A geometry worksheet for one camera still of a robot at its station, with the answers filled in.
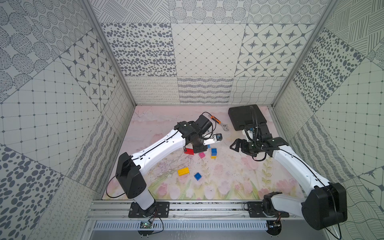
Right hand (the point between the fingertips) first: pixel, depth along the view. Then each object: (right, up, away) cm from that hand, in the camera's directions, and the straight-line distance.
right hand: (237, 150), depth 82 cm
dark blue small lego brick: (-12, -2, +6) cm, 14 cm away
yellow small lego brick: (-12, -6, +11) cm, 17 cm away
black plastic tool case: (+13, +19, +29) cm, 37 cm away
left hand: (-17, +4, -6) cm, 18 cm away
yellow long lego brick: (-31, -13, +4) cm, 34 cm away
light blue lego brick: (-17, +4, -10) cm, 20 cm away
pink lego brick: (-20, -5, +11) cm, 23 cm away
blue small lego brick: (-22, -15, +2) cm, 27 cm away
